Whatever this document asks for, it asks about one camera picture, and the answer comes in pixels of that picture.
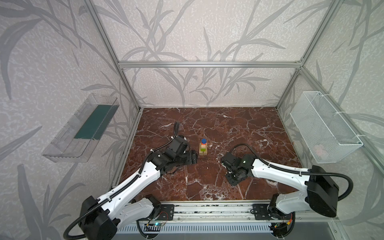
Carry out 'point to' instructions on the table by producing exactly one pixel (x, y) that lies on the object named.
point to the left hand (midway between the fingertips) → (194, 153)
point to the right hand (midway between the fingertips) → (230, 175)
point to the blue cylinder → (203, 140)
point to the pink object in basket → (320, 150)
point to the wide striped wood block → (203, 148)
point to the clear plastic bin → (78, 136)
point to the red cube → (202, 144)
